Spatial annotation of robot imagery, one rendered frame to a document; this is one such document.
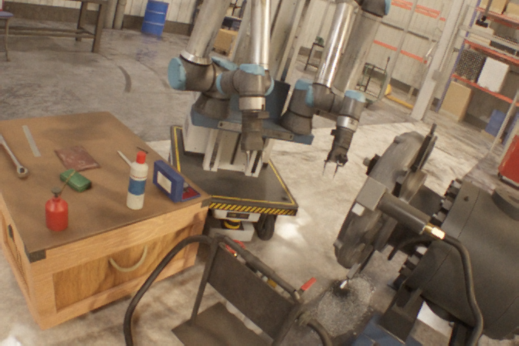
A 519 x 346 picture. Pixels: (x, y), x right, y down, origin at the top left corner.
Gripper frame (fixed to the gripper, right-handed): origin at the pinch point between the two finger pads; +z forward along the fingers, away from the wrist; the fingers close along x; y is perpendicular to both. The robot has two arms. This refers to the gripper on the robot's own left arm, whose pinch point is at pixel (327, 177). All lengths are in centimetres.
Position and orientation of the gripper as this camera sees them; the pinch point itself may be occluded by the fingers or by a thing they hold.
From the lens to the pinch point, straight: 141.7
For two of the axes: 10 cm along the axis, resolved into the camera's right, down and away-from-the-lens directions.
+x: 9.2, 3.2, 2.3
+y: 2.4, 0.3, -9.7
